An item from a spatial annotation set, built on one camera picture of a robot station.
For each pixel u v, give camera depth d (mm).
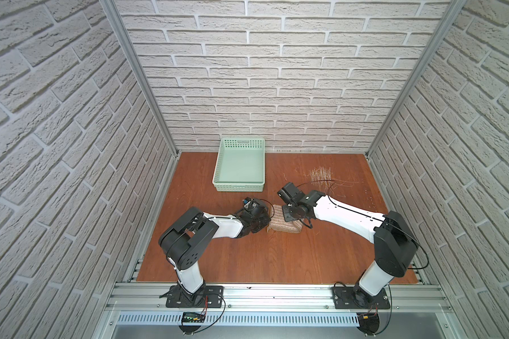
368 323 696
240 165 1144
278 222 920
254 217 744
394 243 448
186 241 469
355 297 651
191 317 721
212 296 728
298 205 631
